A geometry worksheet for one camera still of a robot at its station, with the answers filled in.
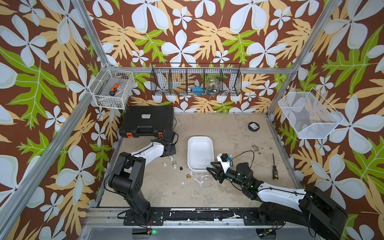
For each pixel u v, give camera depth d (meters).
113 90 0.80
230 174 0.70
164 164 0.91
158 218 0.73
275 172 0.88
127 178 0.47
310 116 0.82
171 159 0.93
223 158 0.68
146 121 1.08
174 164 0.91
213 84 0.94
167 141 0.75
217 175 0.71
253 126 1.10
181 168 0.91
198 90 0.96
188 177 0.86
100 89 0.81
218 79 0.99
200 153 0.94
